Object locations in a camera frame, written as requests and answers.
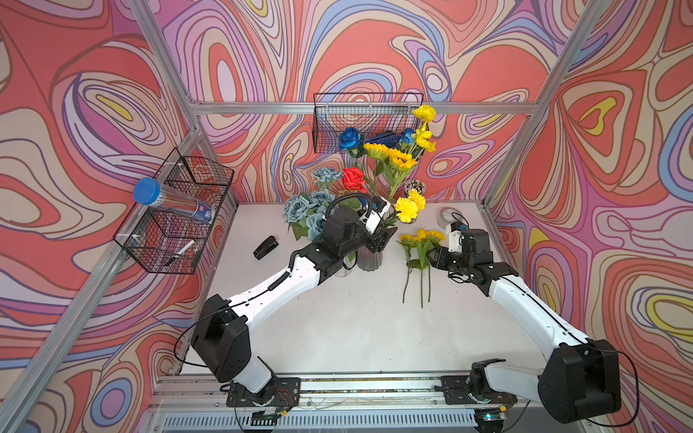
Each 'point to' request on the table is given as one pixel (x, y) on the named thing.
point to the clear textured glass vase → (344, 272)
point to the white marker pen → (178, 254)
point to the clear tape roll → (449, 215)
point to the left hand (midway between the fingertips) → (390, 221)
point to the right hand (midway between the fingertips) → (432, 260)
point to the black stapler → (268, 245)
